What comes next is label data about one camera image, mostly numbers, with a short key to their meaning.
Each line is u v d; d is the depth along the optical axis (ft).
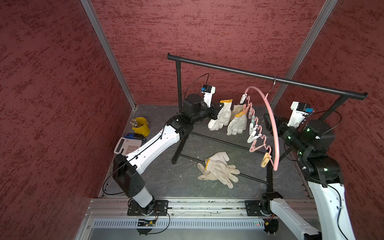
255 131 1.92
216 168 2.74
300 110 1.58
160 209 2.44
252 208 2.43
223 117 2.44
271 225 2.33
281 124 1.62
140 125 3.11
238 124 2.58
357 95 1.34
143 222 2.38
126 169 1.36
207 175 2.77
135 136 3.14
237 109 2.60
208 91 1.93
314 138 1.27
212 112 1.99
